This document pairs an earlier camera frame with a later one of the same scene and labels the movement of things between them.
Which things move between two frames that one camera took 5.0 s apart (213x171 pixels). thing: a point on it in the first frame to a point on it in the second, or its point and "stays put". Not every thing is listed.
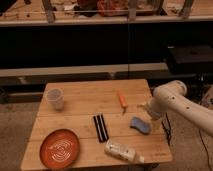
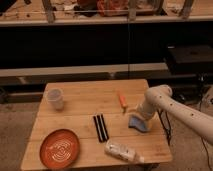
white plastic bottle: x=123 y=151 stays put
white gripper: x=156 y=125 to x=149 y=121
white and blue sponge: x=140 y=125 stays put
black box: x=183 y=61 stays put
